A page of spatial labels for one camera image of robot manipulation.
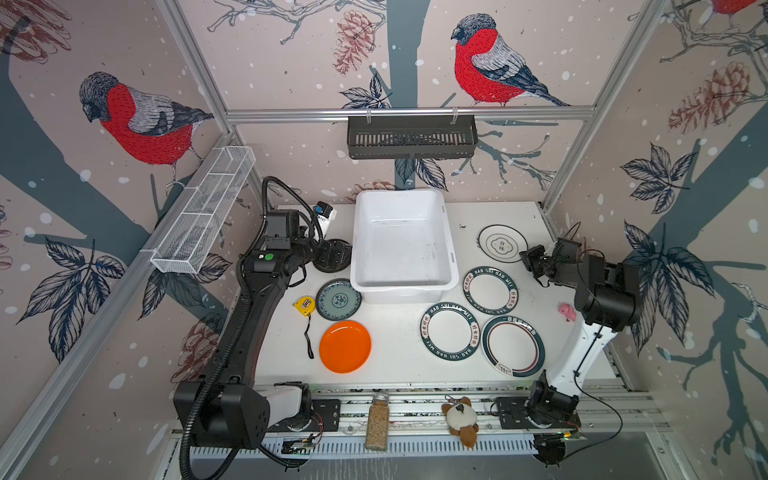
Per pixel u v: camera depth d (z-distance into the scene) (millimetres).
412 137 1037
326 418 728
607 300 554
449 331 885
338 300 951
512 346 857
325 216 663
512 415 727
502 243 1096
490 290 996
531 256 948
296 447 713
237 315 461
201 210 778
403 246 1076
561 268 803
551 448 718
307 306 921
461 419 710
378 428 683
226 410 377
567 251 835
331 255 675
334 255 685
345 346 848
